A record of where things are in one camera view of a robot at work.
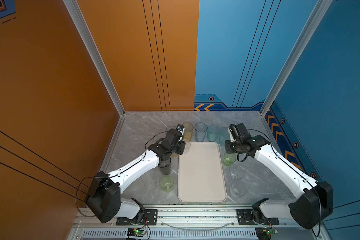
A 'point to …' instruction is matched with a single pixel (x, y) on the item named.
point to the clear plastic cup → (238, 189)
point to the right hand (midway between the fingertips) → (226, 146)
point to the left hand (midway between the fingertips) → (181, 141)
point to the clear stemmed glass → (235, 173)
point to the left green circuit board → (134, 232)
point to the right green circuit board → (265, 233)
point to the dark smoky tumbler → (165, 166)
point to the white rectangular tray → (201, 177)
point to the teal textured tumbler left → (213, 131)
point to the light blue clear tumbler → (200, 130)
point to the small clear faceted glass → (187, 144)
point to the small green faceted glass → (229, 158)
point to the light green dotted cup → (166, 183)
